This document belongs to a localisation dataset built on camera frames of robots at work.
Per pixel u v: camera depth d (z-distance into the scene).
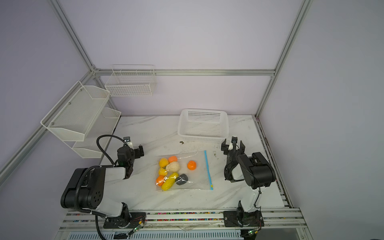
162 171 0.86
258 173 0.49
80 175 0.48
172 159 0.91
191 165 0.89
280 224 0.74
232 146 0.80
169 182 0.82
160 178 0.82
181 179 0.80
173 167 0.86
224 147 0.86
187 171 0.91
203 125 1.14
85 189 0.45
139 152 0.88
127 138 0.82
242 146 0.87
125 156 0.72
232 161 0.71
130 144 0.84
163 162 0.89
